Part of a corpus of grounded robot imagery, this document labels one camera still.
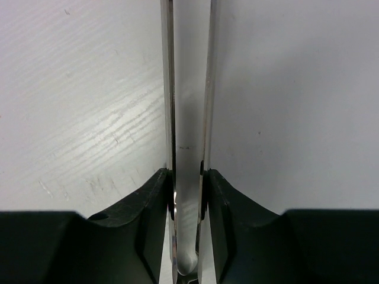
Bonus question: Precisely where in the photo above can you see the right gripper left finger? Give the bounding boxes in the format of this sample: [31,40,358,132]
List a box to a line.
[1,169,172,283]

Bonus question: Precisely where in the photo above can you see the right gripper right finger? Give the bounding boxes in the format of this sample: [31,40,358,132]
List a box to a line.
[205,170,378,283]

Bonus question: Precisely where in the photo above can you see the metal tongs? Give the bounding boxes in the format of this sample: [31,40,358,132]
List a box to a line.
[160,1,219,283]

